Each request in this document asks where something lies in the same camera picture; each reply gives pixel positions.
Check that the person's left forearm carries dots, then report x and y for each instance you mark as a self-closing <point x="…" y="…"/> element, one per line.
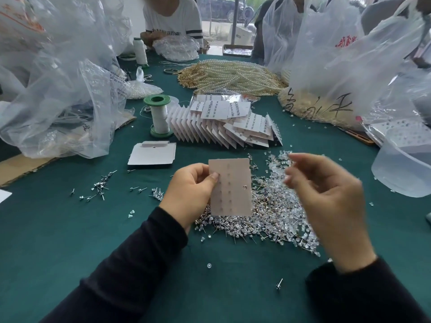
<point x="118" y="275"/>

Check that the heap of clear plastic bags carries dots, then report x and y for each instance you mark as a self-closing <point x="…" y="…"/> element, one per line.
<point x="400" y="104"/>

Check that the person's right hand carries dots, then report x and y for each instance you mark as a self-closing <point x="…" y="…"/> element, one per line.
<point x="333" y="211"/>

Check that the small bag of pearls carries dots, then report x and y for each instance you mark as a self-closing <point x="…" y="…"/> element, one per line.
<point x="143" y="89"/>

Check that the white thread cone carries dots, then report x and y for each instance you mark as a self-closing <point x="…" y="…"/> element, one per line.
<point x="139" y="51"/>

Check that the person's left hand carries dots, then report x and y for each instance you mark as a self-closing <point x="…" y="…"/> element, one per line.
<point x="188" y="195"/>

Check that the white red-printed plastic bag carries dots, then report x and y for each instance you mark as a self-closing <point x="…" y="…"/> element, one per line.
<point x="64" y="26"/>

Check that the large clear plastic bag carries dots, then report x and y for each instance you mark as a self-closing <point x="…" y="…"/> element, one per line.
<point x="64" y="114"/>

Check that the pile of pearl strands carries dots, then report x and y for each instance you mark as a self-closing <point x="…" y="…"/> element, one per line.
<point x="232" y="77"/>

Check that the green spool of white thread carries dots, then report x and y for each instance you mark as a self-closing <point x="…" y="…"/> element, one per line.
<point x="159" y="117"/>

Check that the white earring card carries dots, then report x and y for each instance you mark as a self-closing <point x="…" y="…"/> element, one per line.
<point x="232" y="188"/>

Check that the person's right forearm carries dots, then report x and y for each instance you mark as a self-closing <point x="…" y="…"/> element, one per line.
<point x="360" y="296"/>

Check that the orange and black tool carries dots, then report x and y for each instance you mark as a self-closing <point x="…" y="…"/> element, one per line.
<point x="357" y="135"/>

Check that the row of white cards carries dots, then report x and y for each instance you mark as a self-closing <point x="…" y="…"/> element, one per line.
<point x="208" y="124"/>

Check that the dark parked car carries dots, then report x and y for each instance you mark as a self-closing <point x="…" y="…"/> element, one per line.
<point x="222" y="6"/>

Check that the brown cardboard sheet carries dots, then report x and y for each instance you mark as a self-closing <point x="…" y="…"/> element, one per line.
<point x="23" y="166"/>

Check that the white handwritten plastic bag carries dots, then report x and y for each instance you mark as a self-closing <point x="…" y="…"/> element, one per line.
<point x="340" y="63"/>

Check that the clear plastic bowl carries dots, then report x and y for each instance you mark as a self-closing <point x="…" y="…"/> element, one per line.
<point x="400" y="168"/>

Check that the single ear stud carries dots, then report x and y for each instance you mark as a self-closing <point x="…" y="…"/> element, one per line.
<point x="278" y="285"/>

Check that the stack of white cards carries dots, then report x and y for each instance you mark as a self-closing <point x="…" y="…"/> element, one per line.
<point x="151" y="154"/>

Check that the large white studded card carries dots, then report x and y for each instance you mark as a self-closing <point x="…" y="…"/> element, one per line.
<point x="4" y="195"/>

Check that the small scatter of silver studs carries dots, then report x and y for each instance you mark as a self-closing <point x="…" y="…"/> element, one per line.
<point x="97" y="188"/>

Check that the pile of silver stud earrings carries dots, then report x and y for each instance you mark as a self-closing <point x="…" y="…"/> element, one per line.
<point x="235" y="225"/>

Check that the clear plastic earring backs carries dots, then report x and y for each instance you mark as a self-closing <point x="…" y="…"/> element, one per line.
<point x="276" y="164"/>

